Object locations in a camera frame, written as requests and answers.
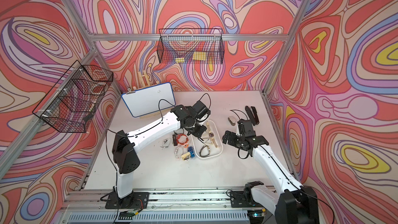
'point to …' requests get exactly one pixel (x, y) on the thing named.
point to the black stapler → (253, 115)
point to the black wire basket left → (70, 105)
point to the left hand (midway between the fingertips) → (204, 133)
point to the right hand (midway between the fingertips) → (231, 143)
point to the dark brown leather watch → (174, 140)
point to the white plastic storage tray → (211, 144)
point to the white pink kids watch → (179, 152)
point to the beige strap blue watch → (186, 156)
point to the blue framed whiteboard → (150, 100)
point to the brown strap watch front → (200, 152)
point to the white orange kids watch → (185, 145)
